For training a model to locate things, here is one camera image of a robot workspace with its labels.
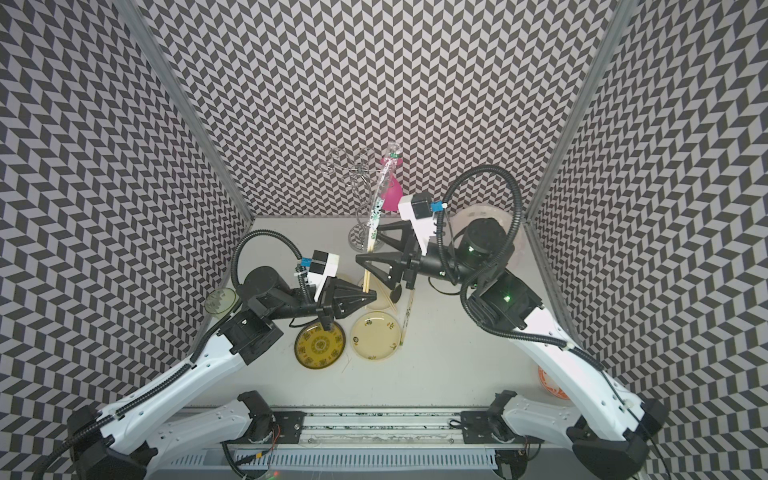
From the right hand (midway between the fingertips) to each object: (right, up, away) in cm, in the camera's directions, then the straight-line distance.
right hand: (369, 250), depth 50 cm
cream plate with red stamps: (-2, -26, +37) cm, 45 cm away
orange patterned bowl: (+46, -37, +28) cm, 65 cm away
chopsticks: (+8, -21, +43) cm, 49 cm away
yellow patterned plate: (-18, -30, +35) cm, 49 cm away
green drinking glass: (-53, -18, +46) cm, 72 cm away
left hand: (0, -10, +6) cm, 11 cm away
